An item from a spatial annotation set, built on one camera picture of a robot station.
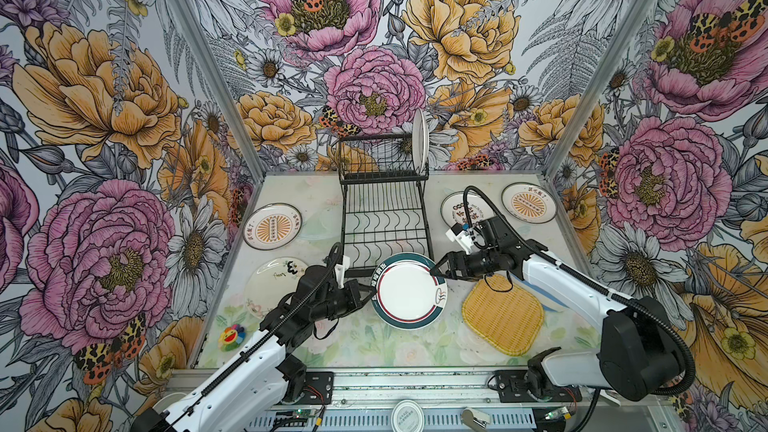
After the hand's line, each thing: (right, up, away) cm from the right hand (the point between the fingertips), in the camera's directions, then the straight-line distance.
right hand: (443, 282), depth 79 cm
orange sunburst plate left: (-55, +12, +26) cm, 62 cm away
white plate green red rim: (-9, -3, -1) cm, 10 cm away
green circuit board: (-35, -29, -8) cm, 46 cm away
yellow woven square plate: (+19, -11, +8) cm, 23 cm away
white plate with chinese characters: (-4, +40, +23) cm, 47 cm away
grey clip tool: (+6, -28, -10) cm, 31 cm away
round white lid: (-10, -25, -13) cm, 30 cm away
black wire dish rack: (-16, +21, +32) cm, 42 cm away
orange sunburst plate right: (+37, +21, +33) cm, 54 cm away
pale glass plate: (-50, -3, +13) cm, 52 cm away
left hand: (-17, -4, -2) cm, 18 cm away
